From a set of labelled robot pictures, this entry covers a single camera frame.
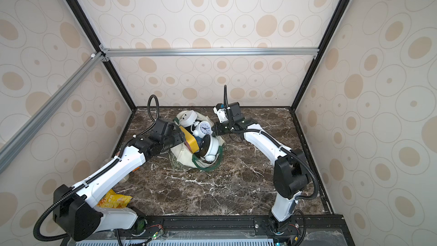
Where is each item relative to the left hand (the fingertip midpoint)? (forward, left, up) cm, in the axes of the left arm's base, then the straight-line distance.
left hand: (185, 135), depth 80 cm
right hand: (+7, -16, -2) cm, 18 cm away
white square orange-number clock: (+9, 0, +1) cm, 10 cm away
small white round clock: (+7, -7, -3) cm, 10 cm away
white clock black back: (-6, -11, -1) cm, 13 cm away
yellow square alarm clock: (-3, -3, -1) cm, 4 cm away
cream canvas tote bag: (-6, +2, -7) cm, 10 cm away
